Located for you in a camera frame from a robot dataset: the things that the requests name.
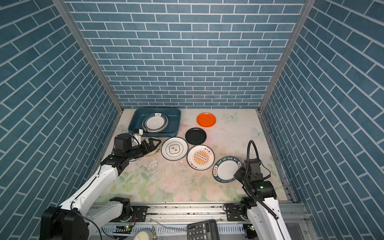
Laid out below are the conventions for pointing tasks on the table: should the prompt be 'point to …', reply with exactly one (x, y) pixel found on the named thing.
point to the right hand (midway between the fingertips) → (236, 170)
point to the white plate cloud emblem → (174, 148)
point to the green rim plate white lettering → (224, 168)
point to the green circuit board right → (251, 232)
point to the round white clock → (143, 234)
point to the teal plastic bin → (172, 115)
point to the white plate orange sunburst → (200, 157)
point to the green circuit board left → (126, 229)
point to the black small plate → (195, 136)
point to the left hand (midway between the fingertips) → (157, 143)
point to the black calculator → (204, 230)
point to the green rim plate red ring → (155, 122)
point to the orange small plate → (206, 119)
